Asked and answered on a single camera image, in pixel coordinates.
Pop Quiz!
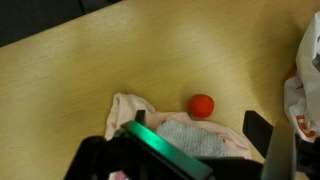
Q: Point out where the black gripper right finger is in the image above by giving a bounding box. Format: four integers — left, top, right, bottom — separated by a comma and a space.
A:
242, 110, 275, 159

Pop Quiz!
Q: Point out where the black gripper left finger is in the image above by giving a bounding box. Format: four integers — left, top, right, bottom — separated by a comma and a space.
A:
134, 109, 147, 127

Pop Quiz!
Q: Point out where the light pink cloth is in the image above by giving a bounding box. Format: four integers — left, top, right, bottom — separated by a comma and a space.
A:
104, 92, 253, 180

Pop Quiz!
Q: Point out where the white knitted towel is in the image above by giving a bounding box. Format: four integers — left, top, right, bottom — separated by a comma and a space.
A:
155, 119, 230, 158

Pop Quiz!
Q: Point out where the white orange plastic bag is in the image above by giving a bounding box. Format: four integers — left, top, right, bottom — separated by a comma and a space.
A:
283, 11, 320, 144

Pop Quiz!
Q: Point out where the small red ball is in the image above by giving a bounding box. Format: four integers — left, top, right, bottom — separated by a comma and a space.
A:
188, 94, 215, 119

